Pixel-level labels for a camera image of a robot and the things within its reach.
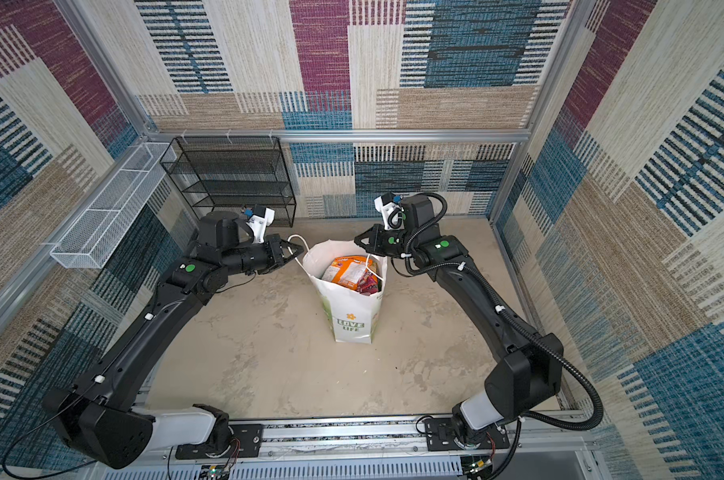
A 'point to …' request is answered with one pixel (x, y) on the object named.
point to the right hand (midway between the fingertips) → (355, 244)
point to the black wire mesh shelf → (224, 172)
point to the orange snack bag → (346, 271)
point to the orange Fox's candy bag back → (369, 283)
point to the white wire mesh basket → (99, 229)
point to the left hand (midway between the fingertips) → (304, 244)
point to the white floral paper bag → (352, 314)
